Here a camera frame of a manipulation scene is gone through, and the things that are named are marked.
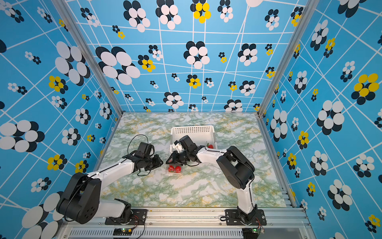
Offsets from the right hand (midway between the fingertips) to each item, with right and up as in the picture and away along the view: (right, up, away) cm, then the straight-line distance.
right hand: (169, 162), depth 86 cm
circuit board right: (+42, -28, -18) cm, 53 cm away
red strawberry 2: (+25, +8, +13) cm, 30 cm away
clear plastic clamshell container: (+2, -4, +3) cm, 6 cm away
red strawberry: (0, -5, +3) cm, 6 cm away
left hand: (-4, 0, +4) cm, 5 cm away
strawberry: (+5, -4, +1) cm, 7 cm away
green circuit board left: (-21, -30, -14) cm, 39 cm away
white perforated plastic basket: (+19, +15, +19) cm, 31 cm away
